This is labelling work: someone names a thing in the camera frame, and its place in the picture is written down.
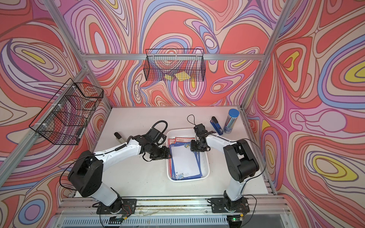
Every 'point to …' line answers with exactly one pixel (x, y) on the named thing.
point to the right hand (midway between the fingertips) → (194, 152)
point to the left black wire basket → (65, 116)
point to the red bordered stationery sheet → (179, 139)
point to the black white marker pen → (119, 137)
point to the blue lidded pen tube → (231, 118)
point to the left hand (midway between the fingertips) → (170, 158)
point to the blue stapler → (217, 126)
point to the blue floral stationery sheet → (186, 164)
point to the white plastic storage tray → (205, 169)
